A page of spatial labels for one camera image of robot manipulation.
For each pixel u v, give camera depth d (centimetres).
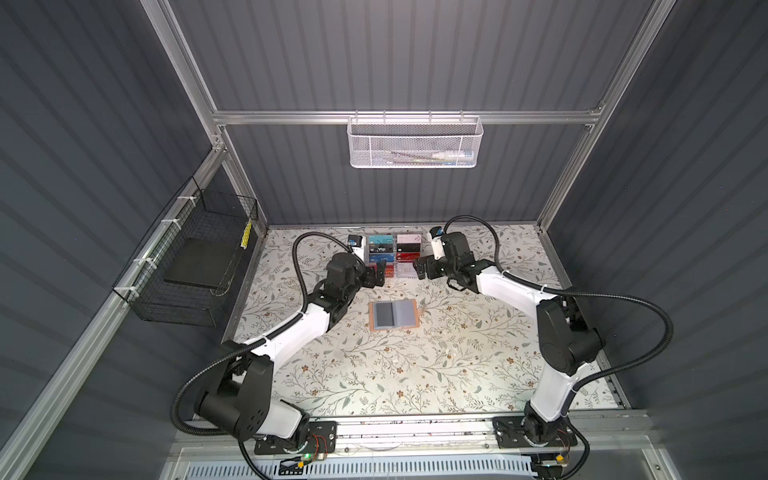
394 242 102
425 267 85
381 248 104
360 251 75
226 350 45
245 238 82
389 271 105
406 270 105
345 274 64
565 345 49
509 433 73
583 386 54
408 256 105
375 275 77
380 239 104
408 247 104
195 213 79
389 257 104
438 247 78
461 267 72
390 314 96
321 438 72
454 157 89
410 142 124
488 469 70
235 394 43
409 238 104
